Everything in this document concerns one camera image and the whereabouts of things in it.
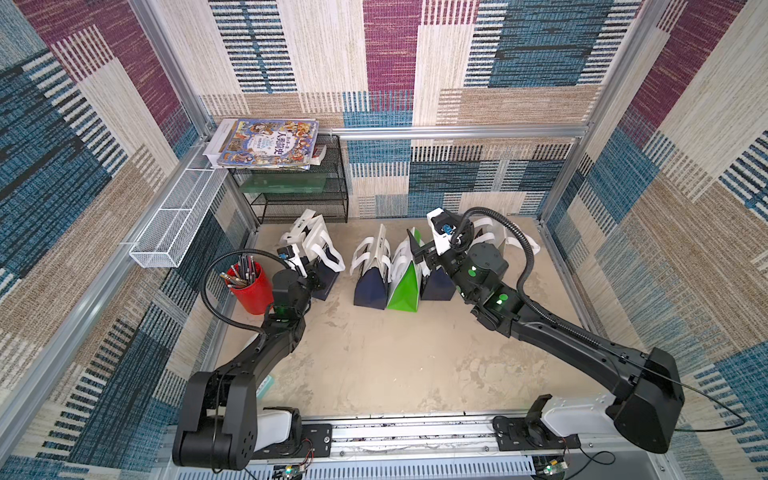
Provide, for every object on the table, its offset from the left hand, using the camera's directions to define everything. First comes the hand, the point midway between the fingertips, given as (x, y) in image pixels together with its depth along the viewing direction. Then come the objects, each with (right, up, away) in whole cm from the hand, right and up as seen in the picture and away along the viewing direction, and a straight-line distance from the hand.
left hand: (316, 260), depth 86 cm
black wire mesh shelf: (-6, +24, +29) cm, 38 cm away
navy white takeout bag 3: (+50, +8, -2) cm, 51 cm away
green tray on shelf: (-23, +25, +15) cm, 37 cm away
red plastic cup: (-18, -7, -1) cm, 20 cm away
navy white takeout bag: (+1, +3, -4) cm, 5 cm away
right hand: (+31, +9, -15) cm, 35 cm away
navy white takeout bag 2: (+16, -3, -2) cm, 16 cm away
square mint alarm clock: (-12, -33, -7) cm, 35 cm away
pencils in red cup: (-23, -4, +4) cm, 23 cm away
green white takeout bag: (+25, -9, +5) cm, 27 cm away
